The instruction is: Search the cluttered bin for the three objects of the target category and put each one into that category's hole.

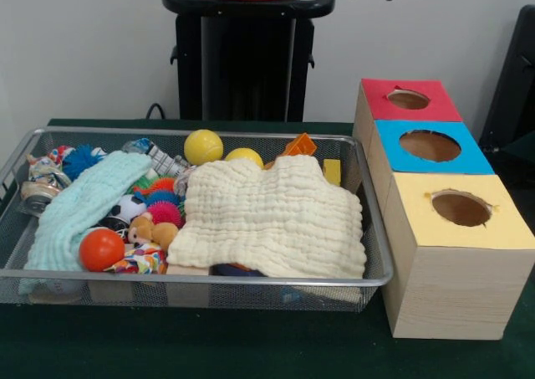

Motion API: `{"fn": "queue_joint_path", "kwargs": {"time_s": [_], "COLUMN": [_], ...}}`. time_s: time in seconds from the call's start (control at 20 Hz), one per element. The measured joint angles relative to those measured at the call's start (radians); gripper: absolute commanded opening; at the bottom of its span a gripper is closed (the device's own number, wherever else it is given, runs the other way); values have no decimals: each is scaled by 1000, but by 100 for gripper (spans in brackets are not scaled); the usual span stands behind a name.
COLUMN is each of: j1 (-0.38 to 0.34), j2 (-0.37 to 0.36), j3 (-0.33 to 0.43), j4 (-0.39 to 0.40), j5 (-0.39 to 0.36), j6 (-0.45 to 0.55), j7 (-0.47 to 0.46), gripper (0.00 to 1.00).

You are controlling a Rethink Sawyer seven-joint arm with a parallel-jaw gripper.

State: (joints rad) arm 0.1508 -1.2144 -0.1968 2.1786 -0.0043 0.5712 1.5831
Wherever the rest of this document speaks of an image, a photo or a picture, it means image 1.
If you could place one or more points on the wooden box with three holes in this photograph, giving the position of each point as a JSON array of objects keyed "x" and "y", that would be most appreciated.
[{"x": 451, "y": 295}]

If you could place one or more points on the black flat panel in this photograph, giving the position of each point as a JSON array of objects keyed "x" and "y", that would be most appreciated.
[{"x": 518, "y": 82}]

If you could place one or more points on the orange plastic toy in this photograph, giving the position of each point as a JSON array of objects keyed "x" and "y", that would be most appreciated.
[{"x": 302, "y": 146}]

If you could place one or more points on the yellow block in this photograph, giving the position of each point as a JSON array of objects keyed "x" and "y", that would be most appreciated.
[{"x": 332, "y": 172}]

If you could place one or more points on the smooth yellow ball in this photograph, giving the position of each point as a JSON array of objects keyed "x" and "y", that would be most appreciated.
[{"x": 244, "y": 156}]

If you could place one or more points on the yellow ball with seam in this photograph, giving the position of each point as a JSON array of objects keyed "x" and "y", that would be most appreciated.
[{"x": 203, "y": 146}]

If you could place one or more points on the cream muslin cloth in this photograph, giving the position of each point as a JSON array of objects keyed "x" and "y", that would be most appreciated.
[{"x": 271, "y": 220}]

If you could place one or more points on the pink spiky ball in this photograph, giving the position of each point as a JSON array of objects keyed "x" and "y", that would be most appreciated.
[{"x": 166, "y": 213}]

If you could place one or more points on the brown plush toy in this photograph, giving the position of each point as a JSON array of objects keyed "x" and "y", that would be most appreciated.
[{"x": 161, "y": 233}]

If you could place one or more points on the blue spiky ball with eyes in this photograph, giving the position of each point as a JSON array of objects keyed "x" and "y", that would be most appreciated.
[{"x": 81, "y": 160}]

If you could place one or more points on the mint green muslin cloth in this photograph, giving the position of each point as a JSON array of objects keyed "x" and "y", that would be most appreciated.
[{"x": 83, "y": 199}]

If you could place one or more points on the orange plastic ball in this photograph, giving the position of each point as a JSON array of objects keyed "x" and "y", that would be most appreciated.
[{"x": 101, "y": 250}]

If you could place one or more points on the dark green table cloth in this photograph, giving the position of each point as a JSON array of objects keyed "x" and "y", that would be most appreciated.
[{"x": 251, "y": 345}]

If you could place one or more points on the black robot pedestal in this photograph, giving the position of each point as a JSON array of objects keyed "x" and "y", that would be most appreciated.
[{"x": 246, "y": 69}]

